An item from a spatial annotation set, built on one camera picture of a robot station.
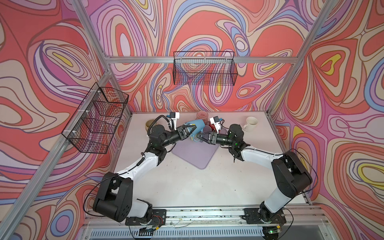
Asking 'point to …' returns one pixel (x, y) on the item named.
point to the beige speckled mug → (148, 124)
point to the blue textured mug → (200, 125)
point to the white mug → (251, 123)
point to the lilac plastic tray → (200, 154)
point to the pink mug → (202, 115)
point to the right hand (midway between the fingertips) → (199, 139)
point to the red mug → (213, 127)
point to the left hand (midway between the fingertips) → (196, 128)
